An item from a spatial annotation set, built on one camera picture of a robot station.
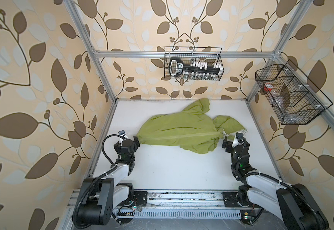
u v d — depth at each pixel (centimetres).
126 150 67
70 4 71
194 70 84
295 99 73
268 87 81
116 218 69
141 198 74
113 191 46
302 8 72
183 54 91
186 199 75
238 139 71
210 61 94
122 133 77
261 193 57
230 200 73
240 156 64
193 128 93
